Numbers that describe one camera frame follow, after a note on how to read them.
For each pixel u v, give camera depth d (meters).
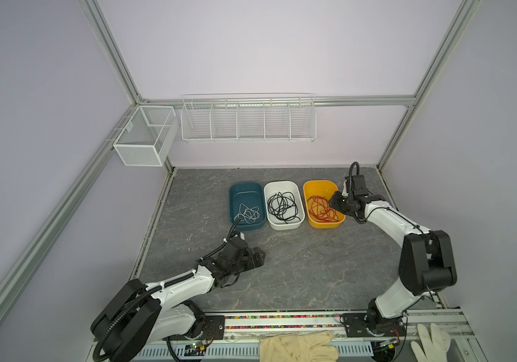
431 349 0.69
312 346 0.70
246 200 1.06
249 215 1.02
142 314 0.41
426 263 0.46
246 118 0.99
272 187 1.08
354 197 0.72
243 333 0.74
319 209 0.97
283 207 1.04
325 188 1.09
